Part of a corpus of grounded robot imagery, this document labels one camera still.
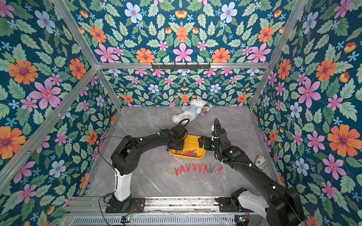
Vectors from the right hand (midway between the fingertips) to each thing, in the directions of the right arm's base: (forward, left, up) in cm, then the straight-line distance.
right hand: (205, 139), depth 81 cm
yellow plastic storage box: (+1, +8, -16) cm, 18 cm away
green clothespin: (-12, +21, -16) cm, 29 cm away
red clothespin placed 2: (-12, +14, -16) cm, 24 cm away
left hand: (+4, +14, -15) cm, 21 cm away
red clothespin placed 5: (-11, +2, -16) cm, 20 cm away
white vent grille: (-39, +62, -16) cm, 75 cm away
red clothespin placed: (-13, +17, -16) cm, 27 cm away
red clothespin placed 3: (-11, +10, -16) cm, 22 cm away
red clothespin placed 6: (-11, -1, -16) cm, 19 cm away
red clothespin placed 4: (-11, +5, -16) cm, 20 cm away
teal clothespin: (-11, -4, -17) cm, 21 cm away
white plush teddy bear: (+30, +11, -8) cm, 33 cm away
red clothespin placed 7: (-11, -10, -17) cm, 22 cm away
